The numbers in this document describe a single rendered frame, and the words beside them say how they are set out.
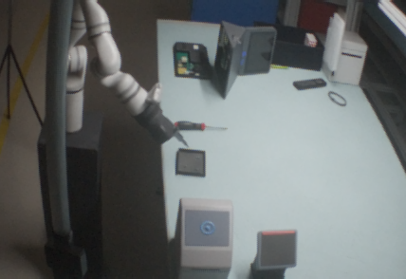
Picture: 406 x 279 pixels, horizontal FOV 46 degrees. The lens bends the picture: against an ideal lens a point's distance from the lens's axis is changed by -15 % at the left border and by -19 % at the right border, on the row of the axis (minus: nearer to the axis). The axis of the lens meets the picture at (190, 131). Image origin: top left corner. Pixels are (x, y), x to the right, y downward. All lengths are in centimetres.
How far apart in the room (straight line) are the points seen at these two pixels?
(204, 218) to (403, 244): 69
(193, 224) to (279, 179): 46
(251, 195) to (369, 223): 41
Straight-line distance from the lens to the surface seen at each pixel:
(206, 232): 129
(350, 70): 234
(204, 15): 365
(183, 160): 168
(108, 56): 152
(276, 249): 131
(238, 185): 163
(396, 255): 158
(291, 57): 232
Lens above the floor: 202
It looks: 34 degrees down
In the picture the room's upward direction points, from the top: 9 degrees clockwise
